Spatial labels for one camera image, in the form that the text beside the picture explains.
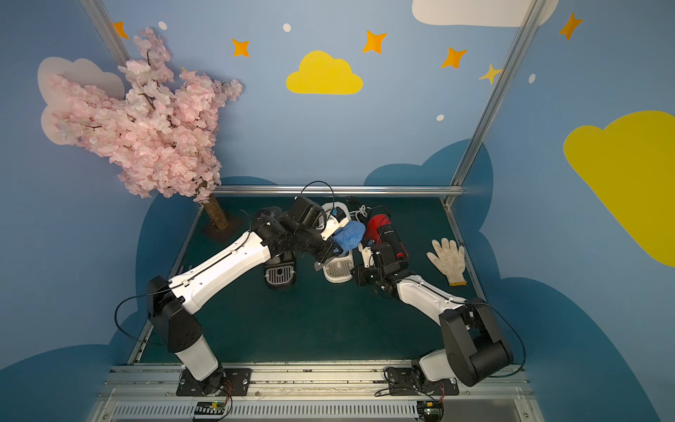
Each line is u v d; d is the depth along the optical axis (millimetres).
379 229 880
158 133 664
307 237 638
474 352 429
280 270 957
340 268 964
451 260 1013
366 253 828
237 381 747
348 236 732
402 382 744
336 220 673
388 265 703
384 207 1113
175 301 431
